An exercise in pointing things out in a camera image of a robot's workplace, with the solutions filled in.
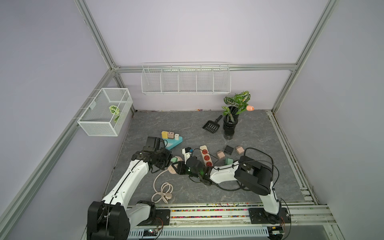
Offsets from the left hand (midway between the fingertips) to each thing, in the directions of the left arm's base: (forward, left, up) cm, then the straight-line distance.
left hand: (174, 157), depth 81 cm
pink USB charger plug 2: (+8, -41, -11) cm, 43 cm away
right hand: (-1, +2, -6) cm, 7 cm away
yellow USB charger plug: (+21, +8, -7) cm, 23 cm away
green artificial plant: (+27, -40, +11) cm, 49 cm away
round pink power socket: (-4, +3, -7) cm, 8 cm away
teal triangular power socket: (+16, +3, -9) cm, 19 cm away
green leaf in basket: (+22, +32, +17) cm, 42 cm away
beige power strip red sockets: (+4, -19, -10) cm, 22 cm away
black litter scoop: (+30, -26, -13) cm, 42 cm away
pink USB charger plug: (+5, -28, -10) cm, 30 cm away
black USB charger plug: (+9, -34, -13) cm, 38 cm away
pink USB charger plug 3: (+20, +4, -7) cm, 21 cm away
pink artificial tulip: (+20, -44, +15) cm, 51 cm away
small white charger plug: (+19, 0, -7) cm, 20 cm away
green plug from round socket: (-1, 0, 0) cm, 1 cm away
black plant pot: (+25, -38, -9) cm, 46 cm away
